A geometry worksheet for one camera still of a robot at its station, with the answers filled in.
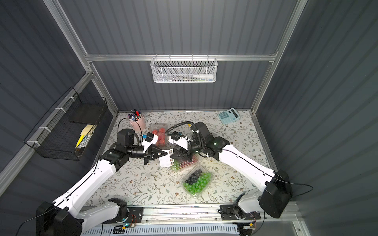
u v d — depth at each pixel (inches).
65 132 28.5
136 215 28.4
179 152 23.8
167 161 27.8
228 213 28.5
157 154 26.8
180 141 23.8
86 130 29.8
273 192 15.5
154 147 25.6
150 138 23.5
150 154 24.8
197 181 31.6
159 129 40.1
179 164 33.3
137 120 40.0
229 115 45.3
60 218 14.8
